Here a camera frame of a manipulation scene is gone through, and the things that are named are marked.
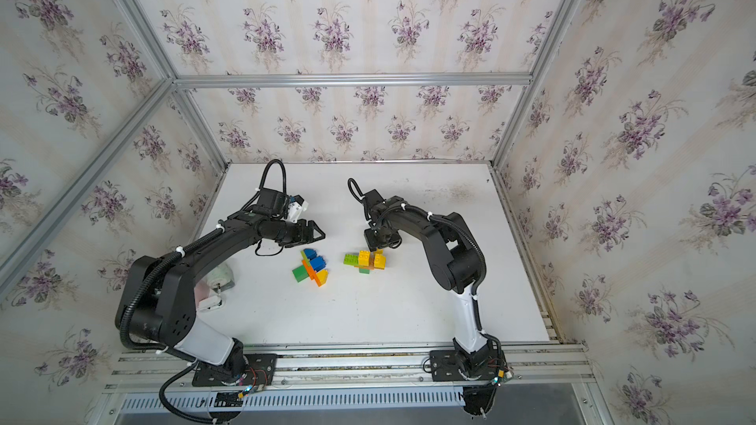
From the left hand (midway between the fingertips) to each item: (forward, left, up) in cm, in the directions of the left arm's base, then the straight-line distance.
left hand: (317, 237), depth 87 cm
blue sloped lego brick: (-1, +3, -7) cm, 8 cm away
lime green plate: (-5, -10, -5) cm, 12 cm away
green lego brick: (-7, -14, -9) cm, 18 cm away
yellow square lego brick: (-6, -19, -2) cm, 20 cm away
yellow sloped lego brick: (-9, -1, -8) cm, 12 cm away
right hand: (+3, -20, -10) cm, 22 cm away
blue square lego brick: (-4, 0, -8) cm, 9 cm away
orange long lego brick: (-8, +2, -8) cm, 11 cm away
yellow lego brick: (-7, -14, 0) cm, 16 cm away
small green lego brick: (-8, +5, -8) cm, 12 cm away
